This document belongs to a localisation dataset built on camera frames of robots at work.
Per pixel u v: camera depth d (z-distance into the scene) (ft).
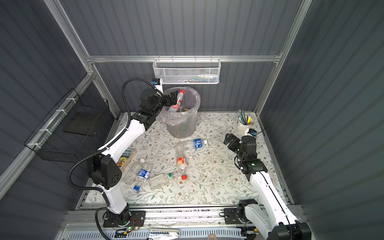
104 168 1.54
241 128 3.35
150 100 2.00
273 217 1.36
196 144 3.15
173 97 2.38
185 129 3.24
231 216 2.42
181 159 2.91
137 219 2.38
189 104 3.45
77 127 2.47
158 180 2.83
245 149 1.91
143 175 2.77
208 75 2.97
